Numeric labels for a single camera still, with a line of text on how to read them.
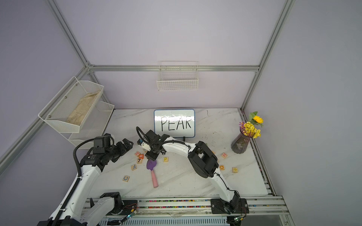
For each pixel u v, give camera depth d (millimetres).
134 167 872
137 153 930
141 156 927
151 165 878
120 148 712
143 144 804
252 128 776
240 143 878
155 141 713
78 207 414
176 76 1014
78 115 764
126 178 824
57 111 675
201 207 748
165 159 904
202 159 548
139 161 901
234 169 860
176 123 985
